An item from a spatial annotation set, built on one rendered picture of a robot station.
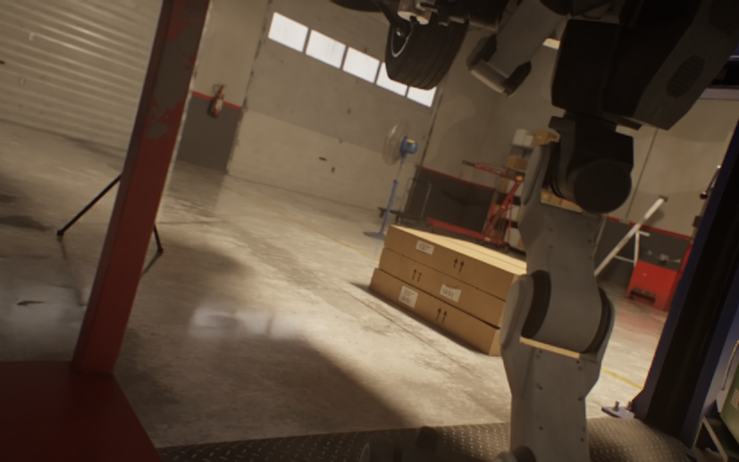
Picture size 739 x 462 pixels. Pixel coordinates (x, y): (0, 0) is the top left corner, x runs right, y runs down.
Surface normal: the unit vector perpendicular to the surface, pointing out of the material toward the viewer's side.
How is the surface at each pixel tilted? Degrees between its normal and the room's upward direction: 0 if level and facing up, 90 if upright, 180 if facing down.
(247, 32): 90
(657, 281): 90
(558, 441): 44
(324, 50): 90
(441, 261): 89
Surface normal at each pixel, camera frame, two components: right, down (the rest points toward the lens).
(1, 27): 0.59, 0.24
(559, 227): 0.23, -0.57
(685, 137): -0.76, -0.16
